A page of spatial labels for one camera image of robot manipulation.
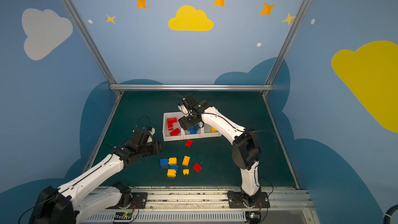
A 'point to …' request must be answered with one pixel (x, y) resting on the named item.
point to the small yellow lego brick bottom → (186, 171)
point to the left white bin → (166, 132)
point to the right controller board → (253, 217)
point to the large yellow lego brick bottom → (171, 173)
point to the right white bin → (207, 130)
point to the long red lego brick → (175, 132)
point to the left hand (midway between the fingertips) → (162, 144)
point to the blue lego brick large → (164, 162)
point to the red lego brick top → (188, 143)
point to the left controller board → (123, 215)
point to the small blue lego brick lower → (175, 167)
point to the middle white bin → (186, 134)
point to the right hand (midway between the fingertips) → (187, 121)
